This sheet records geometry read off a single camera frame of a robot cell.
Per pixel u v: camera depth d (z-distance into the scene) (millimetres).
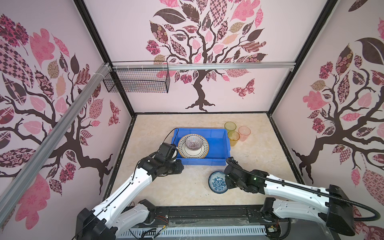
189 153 923
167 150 589
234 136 1023
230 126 1037
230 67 974
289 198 494
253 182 547
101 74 795
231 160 711
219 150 1029
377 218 392
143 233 723
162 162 576
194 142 969
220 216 742
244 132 974
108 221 387
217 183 818
